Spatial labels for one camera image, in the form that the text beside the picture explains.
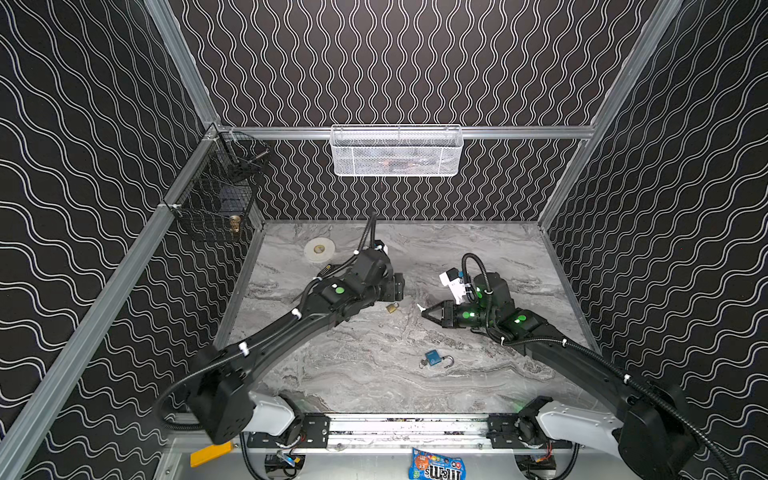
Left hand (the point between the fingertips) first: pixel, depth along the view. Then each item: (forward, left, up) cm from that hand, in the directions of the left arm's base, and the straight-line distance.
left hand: (403, 283), depth 77 cm
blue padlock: (-11, -9, -22) cm, 26 cm away
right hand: (-6, -5, -5) cm, 10 cm away
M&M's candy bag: (-36, -6, -21) cm, 43 cm away
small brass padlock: (+6, +3, -22) cm, 23 cm away
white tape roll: (+28, +32, -20) cm, 47 cm away
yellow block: (-37, +45, -19) cm, 61 cm away
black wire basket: (+26, +59, +6) cm, 65 cm away
